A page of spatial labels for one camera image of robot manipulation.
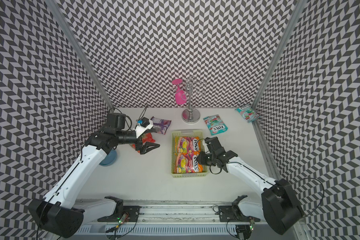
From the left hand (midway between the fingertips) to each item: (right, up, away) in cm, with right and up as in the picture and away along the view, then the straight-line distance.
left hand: (155, 138), depth 70 cm
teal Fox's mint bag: (+35, +6, +35) cm, 50 cm away
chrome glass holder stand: (+18, +12, +44) cm, 49 cm away
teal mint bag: (+62, +14, +42) cm, 76 cm away
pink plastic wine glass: (+10, +25, +38) cm, 47 cm away
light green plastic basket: (+16, +1, +22) cm, 27 cm away
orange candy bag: (+14, -7, +23) cm, 28 cm away
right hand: (+21, -15, +13) cm, 29 cm away
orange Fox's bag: (+16, -16, +14) cm, 26 cm away
